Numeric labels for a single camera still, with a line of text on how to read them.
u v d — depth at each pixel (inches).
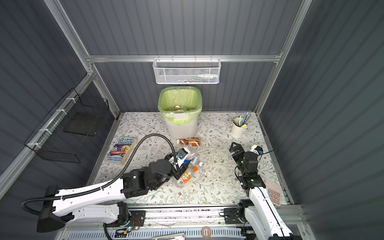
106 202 18.0
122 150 37.9
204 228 27.9
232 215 29.0
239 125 39.9
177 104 41.1
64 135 28.4
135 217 29.2
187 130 38.1
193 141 38.3
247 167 24.4
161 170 18.3
